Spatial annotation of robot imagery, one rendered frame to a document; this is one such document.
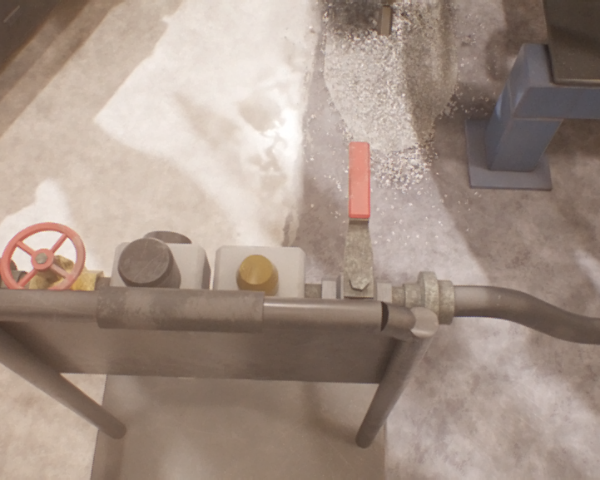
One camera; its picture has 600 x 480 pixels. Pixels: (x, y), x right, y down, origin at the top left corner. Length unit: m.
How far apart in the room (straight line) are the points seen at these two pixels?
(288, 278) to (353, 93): 0.72
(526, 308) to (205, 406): 0.55
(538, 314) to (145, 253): 0.37
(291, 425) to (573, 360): 0.45
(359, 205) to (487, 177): 0.63
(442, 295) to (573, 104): 0.54
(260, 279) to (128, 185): 0.68
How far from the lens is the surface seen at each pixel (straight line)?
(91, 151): 1.29
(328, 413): 1.05
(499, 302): 0.66
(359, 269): 0.62
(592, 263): 1.23
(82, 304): 0.53
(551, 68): 1.09
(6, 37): 1.36
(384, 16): 1.07
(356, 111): 1.28
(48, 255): 0.63
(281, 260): 0.63
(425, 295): 0.63
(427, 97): 1.32
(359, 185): 0.64
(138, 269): 0.60
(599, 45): 1.12
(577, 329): 0.76
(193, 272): 0.64
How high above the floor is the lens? 1.04
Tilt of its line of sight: 65 degrees down
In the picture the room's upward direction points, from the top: straight up
